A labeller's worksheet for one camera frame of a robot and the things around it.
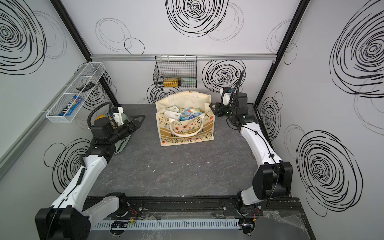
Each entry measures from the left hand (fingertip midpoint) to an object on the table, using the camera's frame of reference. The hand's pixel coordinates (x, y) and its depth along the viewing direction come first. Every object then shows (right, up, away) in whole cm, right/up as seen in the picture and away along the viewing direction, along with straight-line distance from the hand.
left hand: (142, 119), depth 74 cm
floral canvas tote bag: (+30, -5, +8) cm, 31 cm away
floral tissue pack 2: (+13, +6, +15) cm, 21 cm away
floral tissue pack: (+23, +4, +16) cm, 28 cm away
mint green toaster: (-5, -11, -10) cm, 15 cm away
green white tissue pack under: (+15, +2, +4) cm, 16 cm away
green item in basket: (+23, +22, +12) cm, 34 cm away
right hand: (+38, +8, +5) cm, 39 cm away
